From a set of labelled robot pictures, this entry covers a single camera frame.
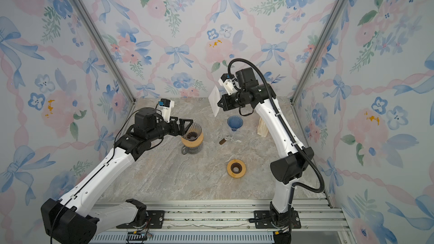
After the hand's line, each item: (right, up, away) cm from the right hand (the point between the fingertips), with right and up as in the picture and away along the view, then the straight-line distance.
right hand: (219, 102), depth 76 cm
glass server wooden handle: (+2, -19, +17) cm, 26 cm away
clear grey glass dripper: (-14, -15, +15) cm, 25 cm away
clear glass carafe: (-18, -25, +17) cm, 35 cm away
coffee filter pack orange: (+25, -13, +23) cm, 37 cm away
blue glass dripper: (+9, -10, +26) cm, 29 cm away
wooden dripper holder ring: (-14, -21, +12) cm, 28 cm away
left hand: (-15, -7, -2) cm, 16 cm away
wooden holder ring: (+9, -34, +13) cm, 37 cm away
